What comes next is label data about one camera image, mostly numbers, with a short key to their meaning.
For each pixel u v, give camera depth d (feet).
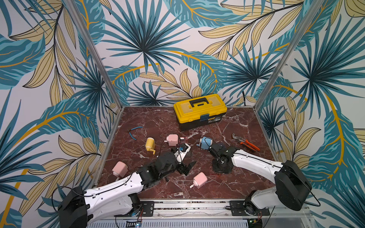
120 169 2.61
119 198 1.53
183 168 2.12
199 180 2.52
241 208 2.41
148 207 2.41
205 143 3.07
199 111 3.12
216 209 2.45
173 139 3.07
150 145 3.05
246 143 3.23
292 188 1.39
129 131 3.39
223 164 2.05
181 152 2.02
